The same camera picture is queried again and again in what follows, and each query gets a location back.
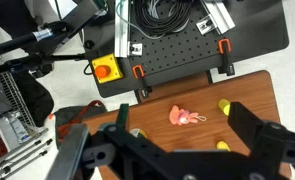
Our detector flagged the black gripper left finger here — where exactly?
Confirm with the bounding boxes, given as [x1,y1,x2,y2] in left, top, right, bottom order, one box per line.
[98,103,175,161]

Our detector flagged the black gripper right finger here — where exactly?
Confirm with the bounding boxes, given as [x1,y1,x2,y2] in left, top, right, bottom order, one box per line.
[228,101,295,164]

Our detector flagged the yellow oblong toy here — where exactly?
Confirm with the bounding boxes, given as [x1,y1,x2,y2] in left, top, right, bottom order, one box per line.
[215,140,232,152]

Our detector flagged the pink starfish plush toy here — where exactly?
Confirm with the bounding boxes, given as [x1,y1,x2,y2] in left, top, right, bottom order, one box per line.
[168,105,207,127]

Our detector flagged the yellow cup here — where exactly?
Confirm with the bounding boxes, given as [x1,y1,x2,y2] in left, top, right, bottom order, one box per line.
[218,98,231,117]

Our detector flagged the long aluminium extrusion bar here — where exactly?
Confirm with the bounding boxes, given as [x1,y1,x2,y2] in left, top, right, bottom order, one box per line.
[114,0,144,58]

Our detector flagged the black perforated breadboard plate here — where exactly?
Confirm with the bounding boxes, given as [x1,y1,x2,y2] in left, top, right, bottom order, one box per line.
[126,0,233,76]

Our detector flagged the black fabric pouch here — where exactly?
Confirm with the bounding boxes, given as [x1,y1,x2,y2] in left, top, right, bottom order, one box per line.
[11,71,55,128]

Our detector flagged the dark grey cart platform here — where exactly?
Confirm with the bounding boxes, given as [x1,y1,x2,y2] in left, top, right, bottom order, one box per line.
[83,0,290,99]

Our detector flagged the grey tripod legs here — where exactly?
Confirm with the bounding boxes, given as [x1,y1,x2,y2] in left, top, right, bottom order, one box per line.
[0,128,53,180]

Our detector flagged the short aluminium extrusion bar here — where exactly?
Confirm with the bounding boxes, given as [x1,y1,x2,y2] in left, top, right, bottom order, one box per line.
[196,0,236,36]

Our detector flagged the orange handled black clamp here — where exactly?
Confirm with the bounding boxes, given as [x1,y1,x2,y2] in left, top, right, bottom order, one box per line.
[132,64,153,99]
[217,38,236,76]

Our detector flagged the black bag with red strap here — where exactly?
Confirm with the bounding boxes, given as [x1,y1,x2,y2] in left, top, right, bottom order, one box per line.
[53,99,108,141]

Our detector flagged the grey metal wrist bracket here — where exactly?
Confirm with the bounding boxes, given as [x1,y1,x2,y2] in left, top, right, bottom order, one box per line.
[45,123,91,180]

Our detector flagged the black coiled cable bundle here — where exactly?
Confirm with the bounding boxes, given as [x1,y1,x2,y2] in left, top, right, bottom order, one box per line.
[133,0,195,36]

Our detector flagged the metal wire shelf rack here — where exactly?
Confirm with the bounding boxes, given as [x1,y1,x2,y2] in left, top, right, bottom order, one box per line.
[0,71,38,141]

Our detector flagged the black camera tripod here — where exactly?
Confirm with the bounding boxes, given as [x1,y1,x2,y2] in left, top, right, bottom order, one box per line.
[0,19,98,78]

